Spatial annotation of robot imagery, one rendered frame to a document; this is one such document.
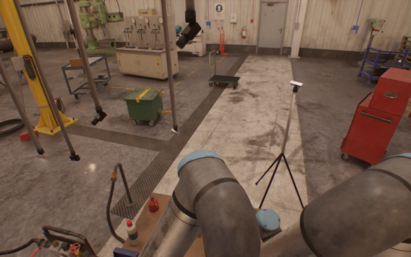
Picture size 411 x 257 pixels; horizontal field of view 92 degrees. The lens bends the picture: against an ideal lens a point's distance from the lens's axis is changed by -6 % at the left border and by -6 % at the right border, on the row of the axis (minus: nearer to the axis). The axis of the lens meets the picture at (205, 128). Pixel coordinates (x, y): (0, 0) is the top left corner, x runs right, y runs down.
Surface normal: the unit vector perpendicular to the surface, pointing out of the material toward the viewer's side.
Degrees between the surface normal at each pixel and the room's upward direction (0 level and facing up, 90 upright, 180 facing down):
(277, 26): 90
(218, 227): 51
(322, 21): 90
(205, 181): 24
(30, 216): 0
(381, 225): 56
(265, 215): 19
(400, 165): 15
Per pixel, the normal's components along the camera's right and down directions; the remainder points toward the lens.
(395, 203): -0.16, -0.41
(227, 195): 0.08, -0.63
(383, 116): -0.74, 0.35
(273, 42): -0.31, 0.48
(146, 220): -0.02, -0.86
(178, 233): -0.10, 0.26
